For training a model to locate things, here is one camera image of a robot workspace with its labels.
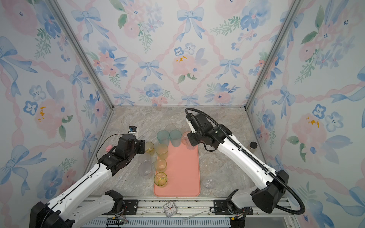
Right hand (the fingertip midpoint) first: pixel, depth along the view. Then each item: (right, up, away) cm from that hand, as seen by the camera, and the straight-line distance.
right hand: (193, 133), depth 75 cm
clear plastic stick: (+1, -41, -3) cm, 41 cm away
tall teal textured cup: (-18, -3, +14) cm, 23 cm away
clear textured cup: (-4, -2, -9) cm, 10 cm away
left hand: (-28, -4, +5) cm, 29 cm away
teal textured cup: (-10, -3, +15) cm, 18 cm away
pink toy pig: (-55, -11, +19) cm, 59 cm away
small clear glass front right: (+9, -29, +5) cm, 31 cm away
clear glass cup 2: (-28, -22, +10) cm, 37 cm away
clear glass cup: (-29, -17, +15) cm, 37 cm away
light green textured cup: (-19, -21, +13) cm, 31 cm away
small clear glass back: (-15, +2, +33) cm, 37 cm away
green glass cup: (-19, -27, +7) cm, 33 cm away
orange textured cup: (-4, -2, +13) cm, 13 cm away
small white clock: (-12, -38, -3) cm, 40 cm away
